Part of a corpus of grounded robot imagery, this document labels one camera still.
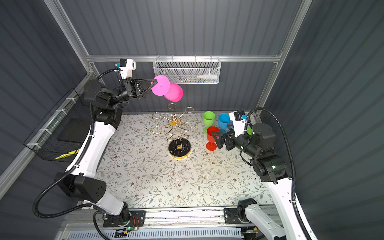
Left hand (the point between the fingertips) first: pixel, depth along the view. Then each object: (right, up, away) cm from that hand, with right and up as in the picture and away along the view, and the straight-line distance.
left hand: (157, 83), depth 53 cm
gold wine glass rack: (+3, -30, +46) cm, 55 cm away
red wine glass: (+25, -28, +46) cm, 59 cm away
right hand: (+25, -17, +9) cm, 31 cm away
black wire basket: (-50, -20, +17) cm, 57 cm away
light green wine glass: (+22, -10, +44) cm, 51 cm away
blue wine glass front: (+32, -11, +47) cm, 58 cm away
